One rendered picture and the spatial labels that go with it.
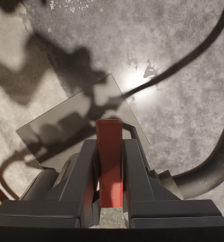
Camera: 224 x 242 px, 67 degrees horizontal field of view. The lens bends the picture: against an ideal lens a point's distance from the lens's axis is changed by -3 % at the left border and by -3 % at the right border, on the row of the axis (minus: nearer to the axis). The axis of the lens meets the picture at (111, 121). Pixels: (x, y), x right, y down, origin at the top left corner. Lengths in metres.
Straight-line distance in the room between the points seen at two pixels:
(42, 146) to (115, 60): 0.42
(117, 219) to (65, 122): 0.50
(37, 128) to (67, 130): 0.11
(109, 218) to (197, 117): 0.56
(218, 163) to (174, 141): 0.48
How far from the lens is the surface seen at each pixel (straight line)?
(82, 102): 0.62
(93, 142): 0.15
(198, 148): 0.75
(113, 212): 0.19
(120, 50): 0.61
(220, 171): 0.22
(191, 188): 0.22
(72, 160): 0.39
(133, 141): 0.15
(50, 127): 0.68
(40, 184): 0.41
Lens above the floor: 0.61
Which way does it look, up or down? 73 degrees down
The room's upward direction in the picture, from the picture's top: 177 degrees counter-clockwise
